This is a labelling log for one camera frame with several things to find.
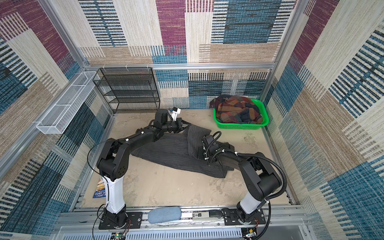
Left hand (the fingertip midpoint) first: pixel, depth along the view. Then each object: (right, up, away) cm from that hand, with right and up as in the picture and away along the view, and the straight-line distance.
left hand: (192, 122), depth 89 cm
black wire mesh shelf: (-45, +24, +20) cm, 55 cm away
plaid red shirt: (+30, +9, +14) cm, 34 cm away
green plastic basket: (+50, +8, +18) cm, 54 cm away
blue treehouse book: (-49, -36, -8) cm, 61 cm away
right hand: (+5, -20, +4) cm, 21 cm away
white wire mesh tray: (-63, +2, -17) cm, 65 cm away
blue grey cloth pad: (-14, -44, -16) cm, 49 cm away
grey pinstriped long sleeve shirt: (-7, -18, +8) cm, 20 cm away
